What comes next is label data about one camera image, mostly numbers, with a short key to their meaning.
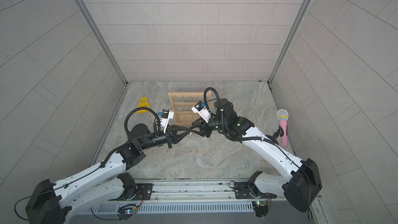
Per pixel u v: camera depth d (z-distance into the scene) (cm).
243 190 71
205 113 61
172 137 57
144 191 71
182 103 108
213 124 60
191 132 63
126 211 65
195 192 72
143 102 103
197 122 67
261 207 69
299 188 37
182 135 63
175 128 60
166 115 59
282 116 67
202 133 61
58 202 39
